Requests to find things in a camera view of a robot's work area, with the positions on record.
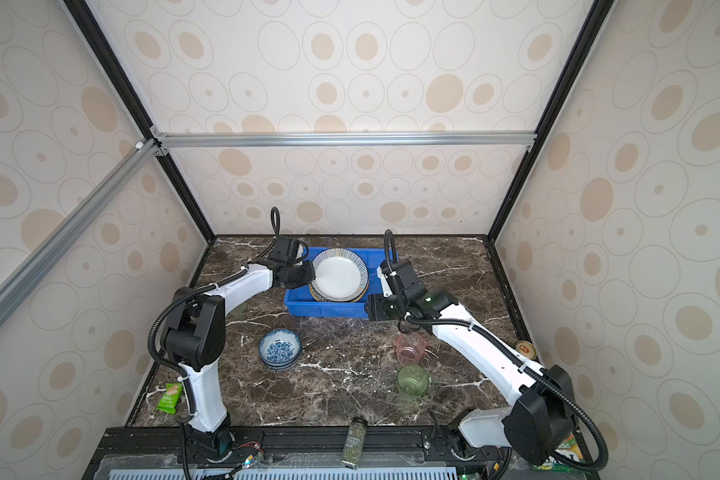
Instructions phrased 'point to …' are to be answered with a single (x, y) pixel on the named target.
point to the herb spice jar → (354, 443)
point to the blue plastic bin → (374, 258)
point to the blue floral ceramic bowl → (280, 348)
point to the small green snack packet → (170, 398)
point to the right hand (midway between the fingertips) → (375, 305)
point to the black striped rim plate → (341, 275)
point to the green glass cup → (412, 381)
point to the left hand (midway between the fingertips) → (324, 268)
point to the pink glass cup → (410, 348)
